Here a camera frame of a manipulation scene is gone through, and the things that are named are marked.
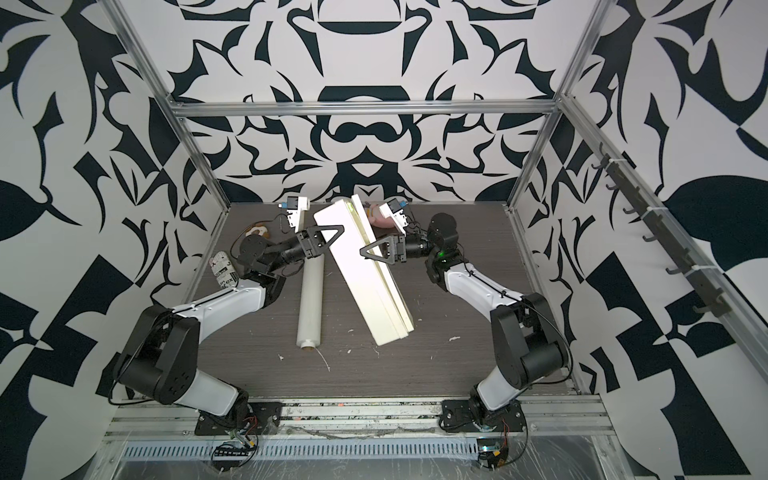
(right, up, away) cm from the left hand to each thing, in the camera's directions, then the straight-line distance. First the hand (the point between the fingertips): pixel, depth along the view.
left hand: (341, 223), depth 69 cm
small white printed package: (-42, -14, +28) cm, 52 cm away
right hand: (+5, -7, +1) cm, 9 cm away
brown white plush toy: (-35, 0, +39) cm, 52 cm away
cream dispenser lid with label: (+11, -14, -2) cm, 18 cm away
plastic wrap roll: (-12, -22, +20) cm, 32 cm away
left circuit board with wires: (-27, -56, +4) cm, 62 cm away
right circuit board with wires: (+35, -54, +2) cm, 64 cm away
